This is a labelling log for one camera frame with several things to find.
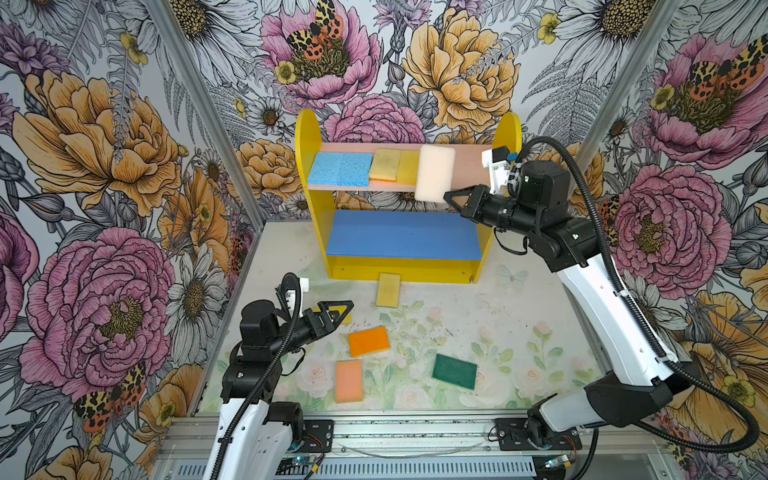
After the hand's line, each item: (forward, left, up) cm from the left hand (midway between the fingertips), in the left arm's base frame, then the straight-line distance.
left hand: (347, 318), depth 70 cm
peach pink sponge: (-7, +2, -23) cm, 24 cm away
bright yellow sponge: (-1, +1, +6) cm, 6 cm away
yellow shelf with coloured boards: (+27, -19, -6) cm, 33 cm away
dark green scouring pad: (-6, -28, -21) cm, 36 cm away
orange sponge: (+5, -3, -25) cm, 25 cm away
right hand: (+13, -21, +22) cm, 33 cm away
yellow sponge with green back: (+21, -10, -22) cm, 32 cm away
